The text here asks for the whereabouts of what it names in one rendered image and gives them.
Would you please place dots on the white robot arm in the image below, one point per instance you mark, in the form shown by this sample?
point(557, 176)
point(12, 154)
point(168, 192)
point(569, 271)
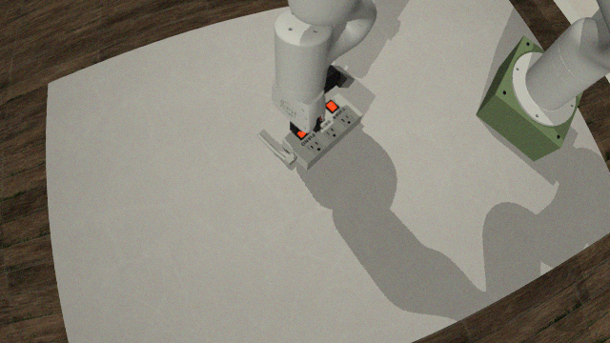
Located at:
point(309, 36)

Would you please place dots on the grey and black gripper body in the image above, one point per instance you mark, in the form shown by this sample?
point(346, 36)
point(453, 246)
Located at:
point(303, 114)

